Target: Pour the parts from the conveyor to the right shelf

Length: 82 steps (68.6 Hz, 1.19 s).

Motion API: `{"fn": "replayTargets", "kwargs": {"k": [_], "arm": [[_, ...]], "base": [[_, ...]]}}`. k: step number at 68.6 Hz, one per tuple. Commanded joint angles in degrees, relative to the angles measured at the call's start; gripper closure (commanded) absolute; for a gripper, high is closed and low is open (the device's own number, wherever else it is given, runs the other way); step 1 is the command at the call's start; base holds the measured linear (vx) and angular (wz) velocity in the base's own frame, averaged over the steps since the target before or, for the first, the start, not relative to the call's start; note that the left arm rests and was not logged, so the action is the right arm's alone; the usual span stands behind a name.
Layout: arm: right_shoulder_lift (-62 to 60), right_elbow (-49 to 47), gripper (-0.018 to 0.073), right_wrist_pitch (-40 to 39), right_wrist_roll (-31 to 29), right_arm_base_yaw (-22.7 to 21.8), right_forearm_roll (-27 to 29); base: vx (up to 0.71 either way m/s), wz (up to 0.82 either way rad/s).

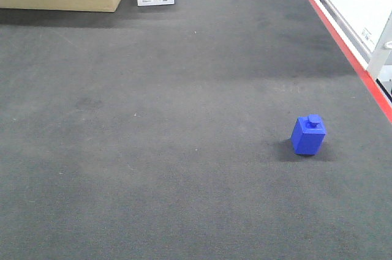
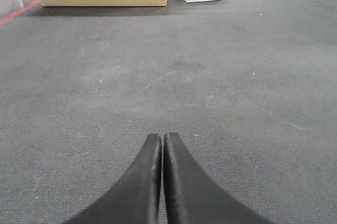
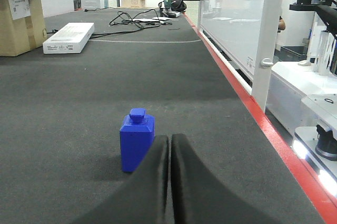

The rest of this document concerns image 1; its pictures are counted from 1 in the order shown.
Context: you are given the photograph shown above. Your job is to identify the small blue plastic box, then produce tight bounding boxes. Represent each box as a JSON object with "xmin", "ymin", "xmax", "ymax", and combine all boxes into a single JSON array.
[{"xmin": 290, "ymin": 114, "xmax": 327, "ymax": 156}]

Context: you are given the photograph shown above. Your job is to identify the long conveyor dark grey belt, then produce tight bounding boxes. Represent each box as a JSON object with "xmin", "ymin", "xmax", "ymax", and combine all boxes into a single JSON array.
[{"xmin": 0, "ymin": 0, "xmax": 392, "ymax": 260}]

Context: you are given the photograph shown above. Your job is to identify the white metal post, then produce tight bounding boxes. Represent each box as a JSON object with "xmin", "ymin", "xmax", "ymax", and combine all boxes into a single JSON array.
[{"xmin": 366, "ymin": 10, "xmax": 392, "ymax": 82}]

